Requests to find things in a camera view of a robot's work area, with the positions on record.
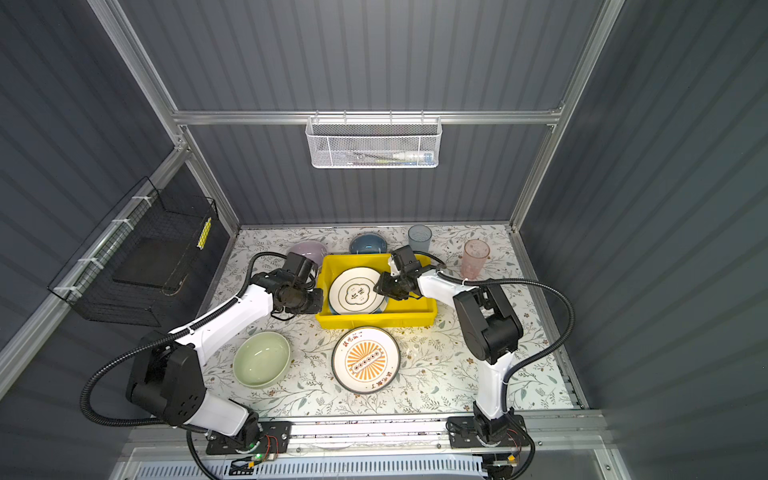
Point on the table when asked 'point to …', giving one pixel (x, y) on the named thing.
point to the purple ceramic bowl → (312, 250)
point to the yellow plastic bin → (418, 311)
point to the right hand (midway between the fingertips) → (380, 291)
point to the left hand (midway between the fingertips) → (321, 304)
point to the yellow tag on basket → (204, 233)
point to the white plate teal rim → (351, 291)
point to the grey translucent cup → (419, 236)
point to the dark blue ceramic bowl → (368, 243)
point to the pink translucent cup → (474, 259)
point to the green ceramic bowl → (261, 360)
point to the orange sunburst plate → (365, 360)
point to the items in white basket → (386, 158)
